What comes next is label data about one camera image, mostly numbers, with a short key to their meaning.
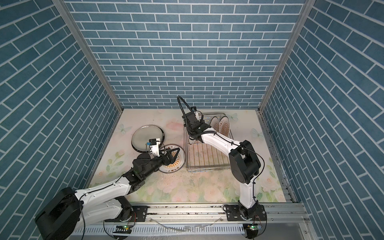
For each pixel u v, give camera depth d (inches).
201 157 36.2
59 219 15.8
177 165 35.0
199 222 28.4
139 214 29.1
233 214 28.9
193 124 27.3
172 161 27.7
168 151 27.6
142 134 40.2
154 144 28.0
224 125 38.5
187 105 30.3
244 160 20.5
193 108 31.0
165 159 27.4
